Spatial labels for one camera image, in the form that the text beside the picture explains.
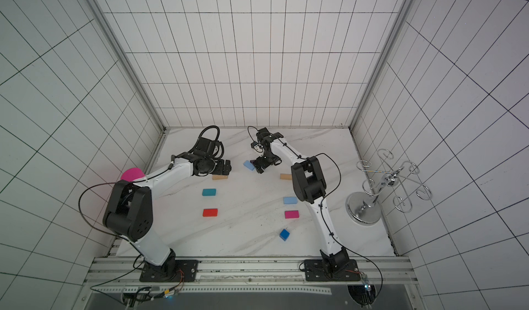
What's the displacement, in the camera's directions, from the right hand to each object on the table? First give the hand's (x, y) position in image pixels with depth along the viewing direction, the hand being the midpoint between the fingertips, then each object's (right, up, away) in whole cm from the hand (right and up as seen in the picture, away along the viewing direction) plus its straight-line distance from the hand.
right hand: (268, 160), depth 105 cm
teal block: (-29, -15, -10) cm, 34 cm away
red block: (-26, -22, -17) cm, 38 cm away
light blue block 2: (+10, -17, -13) cm, 24 cm away
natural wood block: (-22, -6, -15) cm, 28 cm away
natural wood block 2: (+9, -8, -4) cm, 12 cm away
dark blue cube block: (+6, -28, -25) cm, 38 cm away
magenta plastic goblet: (-56, -4, -23) cm, 61 cm away
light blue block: (-11, -2, -2) cm, 11 cm away
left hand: (-23, -4, -12) cm, 26 cm away
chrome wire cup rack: (+40, -19, -19) cm, 49 cm away
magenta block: (+10, -22, -18) cm, 30 cm away
